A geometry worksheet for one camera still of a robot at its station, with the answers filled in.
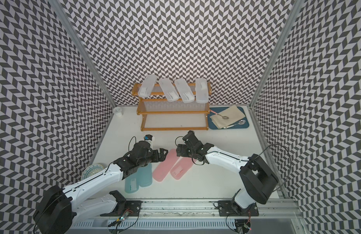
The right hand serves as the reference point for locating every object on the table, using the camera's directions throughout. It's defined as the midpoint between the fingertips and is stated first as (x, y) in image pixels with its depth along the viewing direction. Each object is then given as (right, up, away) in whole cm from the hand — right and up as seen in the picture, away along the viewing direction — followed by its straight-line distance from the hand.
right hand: (183, 153), depth 86 cm
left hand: (-13, +1, -3) cm, 13 cm away
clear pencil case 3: (+1, +37, +1) cm, 37 cm away
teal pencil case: (-29, -16, -6) cm, 33 cm away
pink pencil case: (-11, -9, +1) cm, 14 cm away
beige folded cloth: (+39, +24, +27) cm, 53 cm away
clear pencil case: (-23, +39, +3) cm, 46 cm away
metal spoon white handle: (+41, +17, +18) cm, 48 cm away
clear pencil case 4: (+11, +37, +1) cm, 39 cm away
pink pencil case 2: (-1, -9, +1) cm, 9 cm away
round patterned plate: (-52, -8, -5) cm, 53 cm away
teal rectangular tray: (+25, +27, +26) cm, 46 cm away
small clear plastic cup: (-50, +26, +23) cm, 61 cm away
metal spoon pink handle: (+30, +22, +25) cm, 45 cm away
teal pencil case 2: (-22, -13, -3) cm, 25 cm away
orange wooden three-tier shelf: (-21, +24, +34) cm, 47 cm away
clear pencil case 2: (-8, +36, -1) cm, 36 cm away
